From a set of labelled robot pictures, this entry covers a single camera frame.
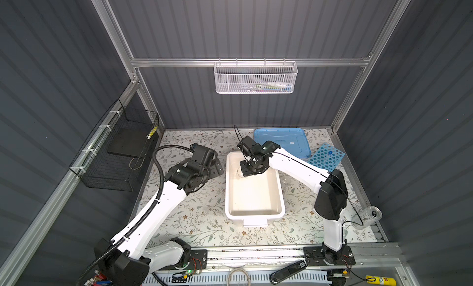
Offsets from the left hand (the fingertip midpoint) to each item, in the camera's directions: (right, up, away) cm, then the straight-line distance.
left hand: (212, 168), depth 76 cm
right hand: (+15, -3, +9) cm, 18 cm away
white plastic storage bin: (+19, -17, +15) cm, 30 cm away
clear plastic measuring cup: (+63, -18, -4) cm, 65 cm away
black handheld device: (+29, -39, -6) cm, 49 cm away
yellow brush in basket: (-28, +16, +6) cm, 33 cm away
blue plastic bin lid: (+44, +14, +41) cm, 62 cm away
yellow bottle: (+64, -41, -9) cm, 76 cm away
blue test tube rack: (+59, +4, +24) cm, 64 cm away
